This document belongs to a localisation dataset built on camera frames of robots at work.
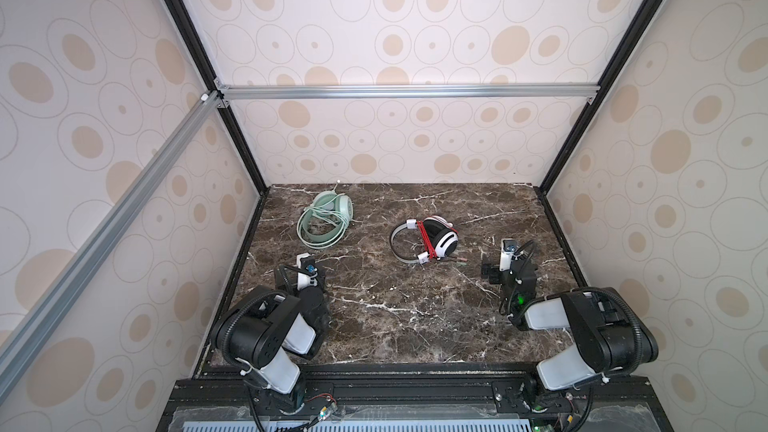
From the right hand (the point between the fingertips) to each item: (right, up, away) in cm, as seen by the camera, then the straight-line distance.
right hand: (503, 253), depth 93 cm
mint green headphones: (-60, +9, +16) cm, 63 cm away
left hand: (-62, -1, -8) cm, 62 cm away
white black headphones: (-20, +5, +1) cm, 21 cm away
